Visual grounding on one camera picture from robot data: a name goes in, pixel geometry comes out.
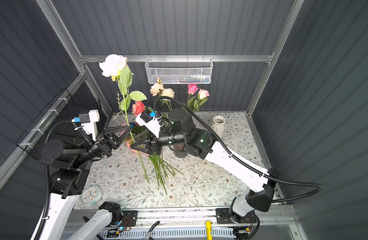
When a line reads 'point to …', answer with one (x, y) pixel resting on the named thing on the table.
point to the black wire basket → (65, 107)
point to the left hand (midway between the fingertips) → (132, 129)
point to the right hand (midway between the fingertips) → (134, 145)
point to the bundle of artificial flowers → (160, 164)
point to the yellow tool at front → (209, 230)
